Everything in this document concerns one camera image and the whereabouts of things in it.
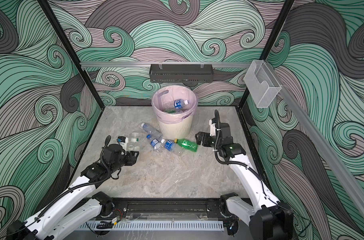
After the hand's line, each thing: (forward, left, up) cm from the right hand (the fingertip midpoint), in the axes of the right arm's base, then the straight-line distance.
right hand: (203, 136), depth 80 cm
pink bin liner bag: (+28, +24, +3) cm, 37 cm away
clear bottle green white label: (-4, +38, -3) cm, 38 cm away
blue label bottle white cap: (+24, +14, +1) cm, 28 cm away
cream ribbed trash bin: (+8, +14, -7) cm, 17 cm away
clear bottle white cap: (+14, +33, -15) cm, 38 cm away
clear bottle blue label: (+1, +18, -14) cm, 23 cm away
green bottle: (+17, +19, +1) cm, 25 cm away
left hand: (-7, +38, -5) cm, 39 cm away
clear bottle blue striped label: (+3, +29, -14) cm, 32 cm away
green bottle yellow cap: (+3, +9, -14) cm, 17 cm away
